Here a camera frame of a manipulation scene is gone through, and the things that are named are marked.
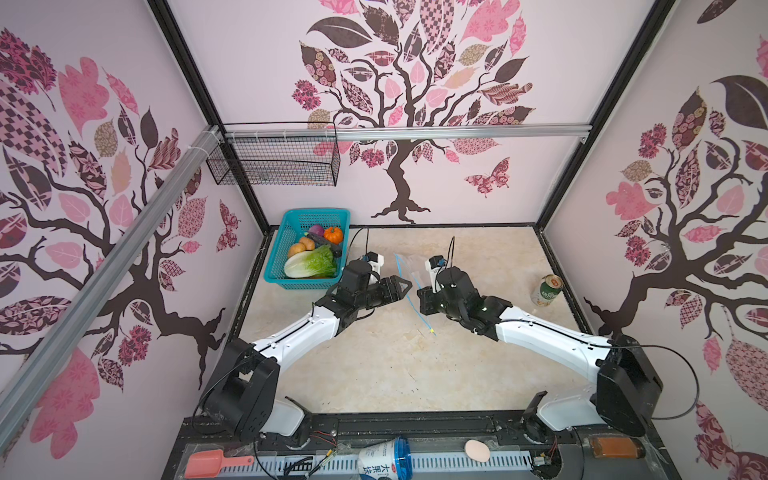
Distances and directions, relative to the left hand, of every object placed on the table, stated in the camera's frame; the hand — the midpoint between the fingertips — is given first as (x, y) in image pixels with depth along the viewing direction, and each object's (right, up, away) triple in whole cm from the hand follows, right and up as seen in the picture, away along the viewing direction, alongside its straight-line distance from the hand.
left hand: (407, 291), depth 82 cm
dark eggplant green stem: (-25, +13, +24) cm, 37 cm away
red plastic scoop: (-47, -38, -15) cm, 62 cm away
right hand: (+3, +1, 0) cm, 3 cm away
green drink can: (+44, 0, +8) cm, 45 cm away
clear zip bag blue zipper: (+1, +6, +1) cm, 6 cm away
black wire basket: (-41, +43, +13) cm, 61 cm away
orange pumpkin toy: (-27, +18, +32) cm, 45 cm away
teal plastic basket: (-43, +22, +32) cm, 58 cm away
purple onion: (-33, +20, +32) cm, 50 cm away
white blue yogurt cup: (-5, -35, -18) cm, 40 cm away
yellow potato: (-39, +12, +23) cm, 47 cm away
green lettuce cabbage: (-29, +8, +16) cm, 34 cm away
